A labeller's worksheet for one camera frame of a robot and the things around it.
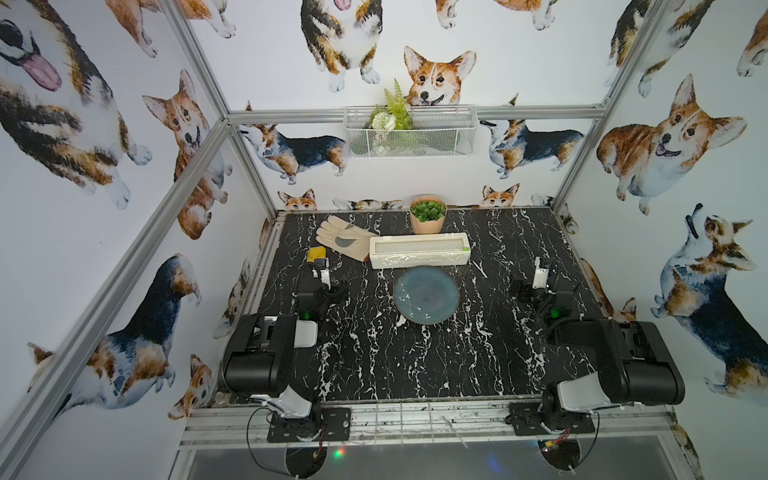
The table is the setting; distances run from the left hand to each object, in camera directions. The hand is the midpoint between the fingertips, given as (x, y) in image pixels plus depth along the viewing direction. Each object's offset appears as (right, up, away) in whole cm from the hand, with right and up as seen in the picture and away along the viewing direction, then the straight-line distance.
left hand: (333, 269), depth 95 cm
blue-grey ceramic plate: (+30, -8, +1) cm, 31 cm away
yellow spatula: (-9, +4, +12) cm, 16 cm away
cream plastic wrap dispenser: (+28, +6, +6) cm, 29 cm away
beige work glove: (0, +10, +17) cm, 20 cm away
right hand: (+60, 0, -2) cm, 60 cm away
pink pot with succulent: (+30, +18, +6) cm, 36 cm away
